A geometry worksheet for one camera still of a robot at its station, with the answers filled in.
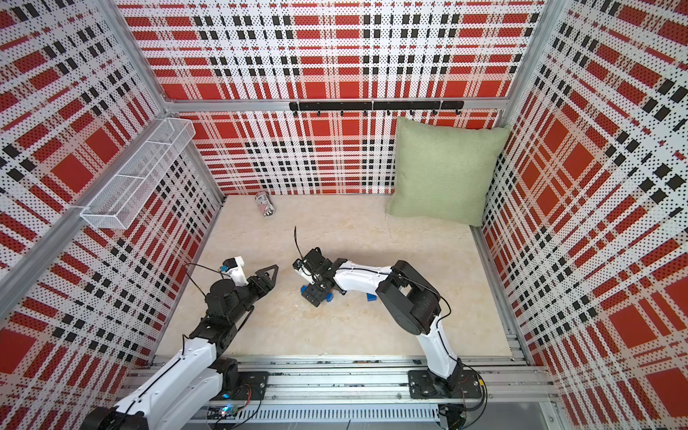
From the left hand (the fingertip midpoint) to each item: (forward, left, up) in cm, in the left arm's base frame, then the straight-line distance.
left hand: (279, 269), depth 84 cm
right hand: (0, -12, -12) cm, 17 cm away
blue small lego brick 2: (-4, -29, -12) cm, 32 cm away
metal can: (+37, +16, -10) cm, 42 cm away
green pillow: (+34, -56, +11) cm, 66 cm away
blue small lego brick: (-5, -15, -10) cm, 19 cm away
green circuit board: (-36, +10, -11) cm, 39 cm away
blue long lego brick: (-2, -6, -11) cm, 12 cm away
